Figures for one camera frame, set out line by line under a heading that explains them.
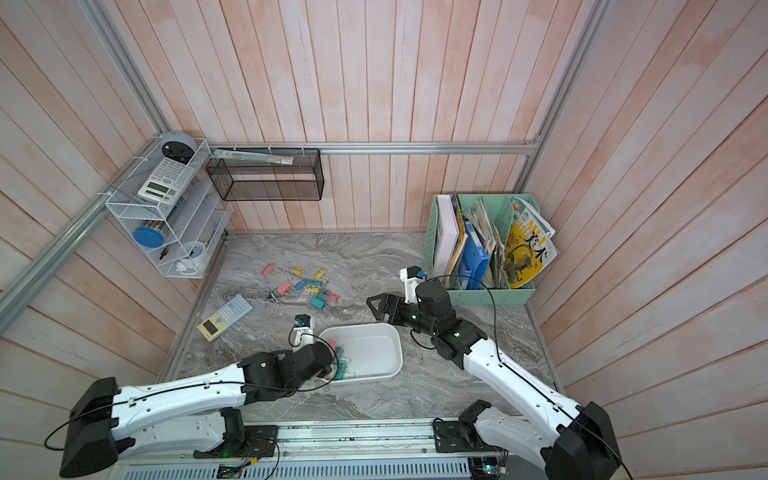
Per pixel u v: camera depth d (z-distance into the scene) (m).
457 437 0.73
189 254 0.82
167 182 0.78
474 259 0.86
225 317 0.95
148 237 0.76
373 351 0.88
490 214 0.90
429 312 0.58
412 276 0.69
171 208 0.75
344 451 0.73
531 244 0.91
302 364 0.57
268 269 1.07
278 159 0.91
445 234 0.85
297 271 1.07
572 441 0.39
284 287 1.04
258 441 0.73
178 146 0.81
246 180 1.07
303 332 0.68
